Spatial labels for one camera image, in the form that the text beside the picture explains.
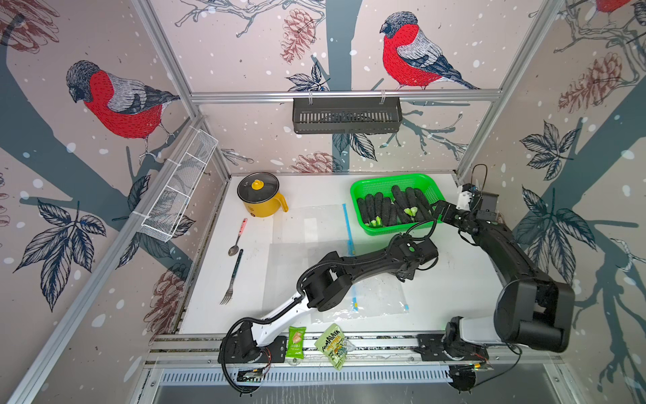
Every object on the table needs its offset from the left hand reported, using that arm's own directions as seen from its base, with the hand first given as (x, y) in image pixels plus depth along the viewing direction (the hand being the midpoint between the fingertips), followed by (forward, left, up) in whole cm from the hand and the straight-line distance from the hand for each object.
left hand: (405, 268), depth 89 cm
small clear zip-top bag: (+18, +32, -2) cm, 37 cm away
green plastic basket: (+37, -15, +6) cm, 41 cm away
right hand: (+18, -14, +14) cm, 27 cm away
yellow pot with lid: (+29, +57, +9) cm, 64 cm away
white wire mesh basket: (+14, +84, +17) cm, 86 cm away
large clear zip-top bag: (+3, +44, -2) cm, 44 cm away
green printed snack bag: (-23, +26, 0) cm, 35 cm away
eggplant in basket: (+27, -6, +3) cm, 27 cm away
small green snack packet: (-23, +38, 0) cm, 44 cm away
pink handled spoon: (+8, +64, -1) cm, 65 cm away
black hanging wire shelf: (+59, +29, +26) cm, 70 cm away
